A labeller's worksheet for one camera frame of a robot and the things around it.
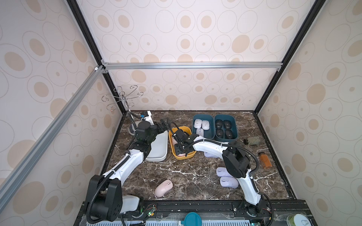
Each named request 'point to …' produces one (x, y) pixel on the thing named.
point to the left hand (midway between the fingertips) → (167, 118)
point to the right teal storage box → (233, 118)
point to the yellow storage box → (187, 129)
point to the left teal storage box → (209, 133)
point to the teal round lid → (192, 219)
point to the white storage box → (159, 148)
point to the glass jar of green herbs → (252, 141)
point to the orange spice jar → (265, 160)
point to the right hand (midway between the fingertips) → (183, 148)
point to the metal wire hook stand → (124, 98)
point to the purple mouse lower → (229, 182)
